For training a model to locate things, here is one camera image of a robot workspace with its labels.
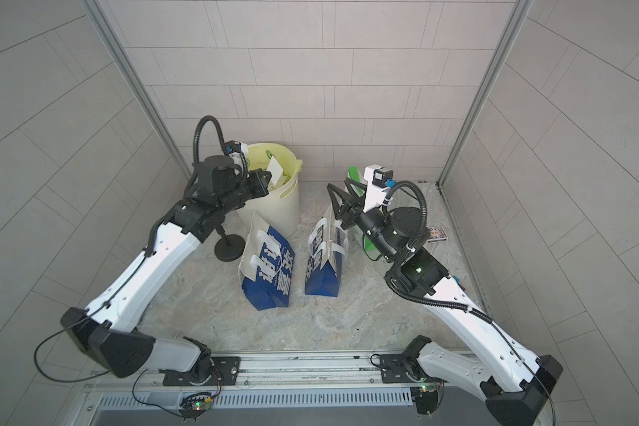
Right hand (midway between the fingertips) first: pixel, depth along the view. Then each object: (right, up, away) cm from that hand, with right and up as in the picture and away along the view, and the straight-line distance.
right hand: (334, 185), depth 57 cm
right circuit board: (+24, -56, +11) cm, 62 cm away
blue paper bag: (-20, -22, +17) cm, 34 cm away
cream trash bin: (-16, -5, +23) cm, 29 cm away
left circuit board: (-35, -54, +8) cm, 65 cm away
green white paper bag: (+13, -21, +39) cm, 46 cm away
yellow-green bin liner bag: (-16, +11, +29) cm, 35 cm away
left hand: (-15, +5, +13) cm, 21 cm away
